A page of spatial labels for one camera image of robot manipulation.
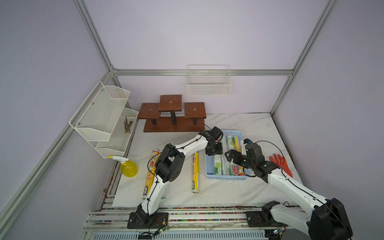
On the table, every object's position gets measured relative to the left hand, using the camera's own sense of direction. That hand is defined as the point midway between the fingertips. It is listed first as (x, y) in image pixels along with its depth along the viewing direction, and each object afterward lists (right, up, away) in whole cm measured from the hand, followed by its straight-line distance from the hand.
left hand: (219, 154), depth 94 cm
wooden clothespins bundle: (-60, +18, +2) cm, 63 cm away
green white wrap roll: (-2, -5, -8) cm, 9 cm away
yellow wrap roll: (-32, -1, -37) cm, 49 cm away
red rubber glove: (+41, -6, +1) cm, 42 cm away
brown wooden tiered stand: (-40, +24, +10) cm, 47 cm away
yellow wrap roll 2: (-15, -12, -10) cm, 22 cm away
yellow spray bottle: (-57, -9, -2) cm, 58 cm away
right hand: (+5, -1, -9) cm, 10 cm away
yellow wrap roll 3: (+8, -4, -21) cm, 23 cm away
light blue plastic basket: (+7, +6, +5) cm, 10 cm away
